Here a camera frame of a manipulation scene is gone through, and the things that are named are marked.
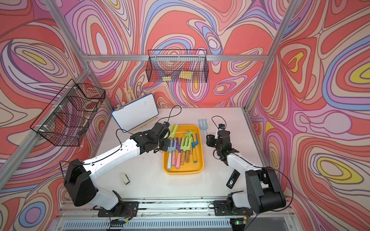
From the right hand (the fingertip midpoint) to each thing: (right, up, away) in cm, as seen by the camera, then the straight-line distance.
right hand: (209, 139), depth 91 cm
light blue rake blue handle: (-1, +8, +18) cm, 19 cm away
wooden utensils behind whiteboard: (-51, +29, 0) cm, 59 cm away
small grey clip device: (-50, -21, -10) cm, 55 cm away
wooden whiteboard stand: (-48, +9, +16) cm, 51 cm away
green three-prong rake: (-16, -4, +4) cm, 16 cm away
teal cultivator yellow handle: (-10, -5, +5) cm, 12 cm away
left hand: (-25, -1, -9) cm, 27 cm away
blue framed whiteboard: (-48, +17, +2) cm, 51 cm away
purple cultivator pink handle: (-20, -6, +3) cm, 21 cm away
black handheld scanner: (+11, -21, -11) cm, 26 cm away
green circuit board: (-49, -38, -21) cm, 66 cm away
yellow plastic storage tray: (-13, -17, -5) cm, 22 cm away
